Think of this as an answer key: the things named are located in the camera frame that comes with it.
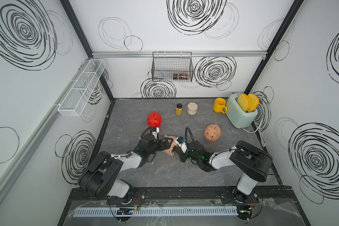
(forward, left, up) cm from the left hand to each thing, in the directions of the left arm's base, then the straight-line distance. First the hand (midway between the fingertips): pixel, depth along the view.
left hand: (168, 142), depth 88 cm
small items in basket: (+33, -6, +27) cm, 43 cm away
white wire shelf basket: (+7, +49, +27) cm, 56 cm away
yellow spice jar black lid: (+26, -7, +1) cm, 27 cm away
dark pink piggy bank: (+6, -28, +3) cm, 29 cm away
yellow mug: (+31, -37, +3) cm, 48 cm away
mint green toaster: (+17, -46, +6) cm, 49 cm away
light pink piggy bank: (-7, -1, 0) cm, 7 cm away
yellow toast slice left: (+23, -49, +15) cm, 56 cm away
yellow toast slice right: (+22, -55, +16) cm, 61 cm away
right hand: (-4, -3, -1) cm, 6 cm away
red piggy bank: (+16, +11, +2) cm, 19 cm away
